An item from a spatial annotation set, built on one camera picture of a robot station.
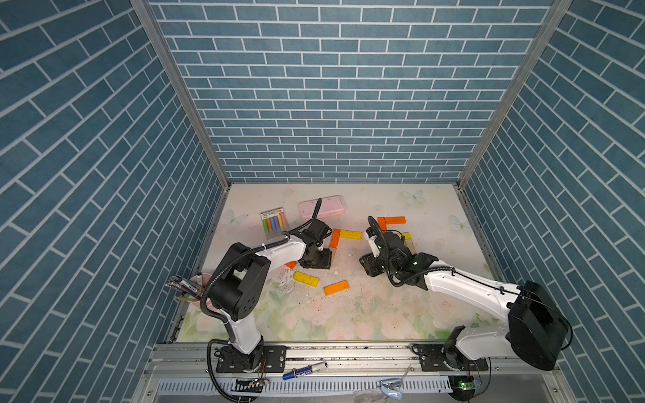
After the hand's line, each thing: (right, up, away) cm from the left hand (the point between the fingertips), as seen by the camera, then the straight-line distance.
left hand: (330, 264), depth 93 cm
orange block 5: (+2, -7, -4) cm, 8 cm away
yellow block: (+31, +10, +10) cm, 34 cm away
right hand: (+13, +4, -8) cm, 15 cm away
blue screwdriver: (-7, -25, -22) cm, 34 cm away
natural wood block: (+32, +6, +6) cm, 33 cm away
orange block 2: (+28, +16, +16) cm, 36 cm away
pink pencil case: (+1, +21, +16) cm, 26 cm away
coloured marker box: (-24, +15, +12) cm, 31 cm away
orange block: (+22, +14, +15) cm, 30 cm away
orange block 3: (+2, +9, +9) cm, 12 cm away
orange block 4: (-15, 0, +1) cm, 15 cm away
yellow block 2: (+8, +10, +9) cm, 16 cm away
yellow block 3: (-9, -4, -3) cm, 10 cm away
